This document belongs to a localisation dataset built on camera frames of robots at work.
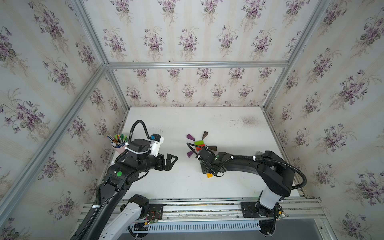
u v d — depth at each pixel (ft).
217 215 2.40
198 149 2.74
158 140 1.98
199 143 3.25
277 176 1.49
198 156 2.25
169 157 1.95
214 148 3.15
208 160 2.24
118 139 2.89
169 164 1.91
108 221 1.40
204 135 3.33
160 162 1.88
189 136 3.31
